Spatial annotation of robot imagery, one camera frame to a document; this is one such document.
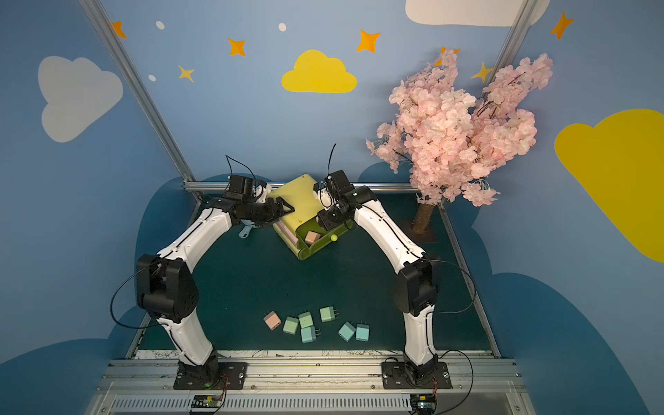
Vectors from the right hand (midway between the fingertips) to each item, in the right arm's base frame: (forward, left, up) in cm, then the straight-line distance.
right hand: (329, 217), depth 87 cm
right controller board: (-49, -30, -24) cm, 62 cm away
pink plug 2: (-30, +17, -20) cm, 39 cm away
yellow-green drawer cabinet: (+10, +12, +1) cm, 16 cm away
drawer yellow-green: (-5, +9, -13) cm, 17 cm away
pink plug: (-6, +6, -4) cm, 9 cm away
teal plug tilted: (-31, -8, -20) cm, 38 cm away
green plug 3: (-26, -1, -19) cm, 32 cm away
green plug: (-31, +11, -19) cm, 38 cm away
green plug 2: (-29, +6, -19) cm, 35 cm away
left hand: (+2, +15, 0) cm, 15 cm away
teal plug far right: (-31, -13, -20) cm, 39 cm away
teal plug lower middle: (-33, +4, -19) cm, 38 cm away
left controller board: (-52, +31, -22) cm, 65 cm away
